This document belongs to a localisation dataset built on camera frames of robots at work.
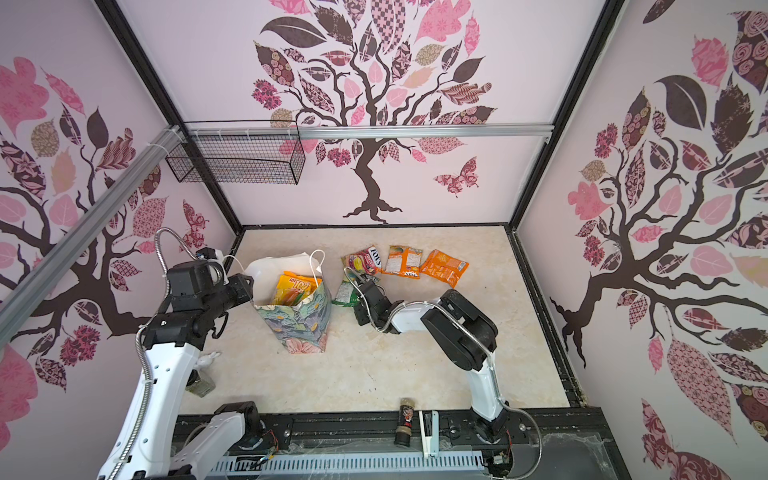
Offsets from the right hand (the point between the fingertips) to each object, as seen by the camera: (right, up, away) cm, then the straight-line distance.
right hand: (361, 301), depth 97 cm
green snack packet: (-4, +2, -2) cm, 5 cm away
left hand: (-26, +8, -23) cm, 36 cm away
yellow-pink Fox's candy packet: (+1, +13, +7) cm, 15 cm away
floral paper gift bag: (-13, -3, -23) cm, 26 cm away
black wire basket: (-54, +56, +25) cm, 82 cm away
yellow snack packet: (-18, +6, -14) cm, 24 cm away
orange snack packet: (+29, +11, +7) cm, 32 cm away
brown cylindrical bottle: (+13, -28, -25) cm, 40 cm away
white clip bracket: (+19, -30, -27) cm, 45 cm away
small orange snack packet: (+15, +13, +9) cm, 22 cm away
